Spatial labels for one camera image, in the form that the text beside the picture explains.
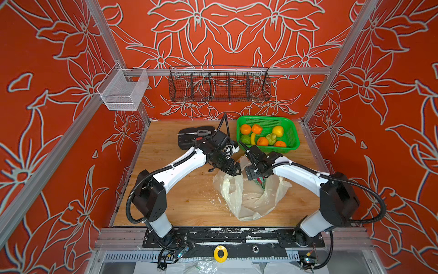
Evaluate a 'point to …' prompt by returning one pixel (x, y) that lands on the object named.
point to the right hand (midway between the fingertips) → (254, 170)
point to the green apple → (271, 138)
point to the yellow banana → (252, 139)
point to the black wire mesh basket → (219, 84)
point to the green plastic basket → (276, 134)
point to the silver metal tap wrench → (199, 133)
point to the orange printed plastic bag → (246, 200)
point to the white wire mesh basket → (118, 95)
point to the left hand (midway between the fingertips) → (234, 167)
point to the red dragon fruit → (262, 181)
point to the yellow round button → (220, 253)
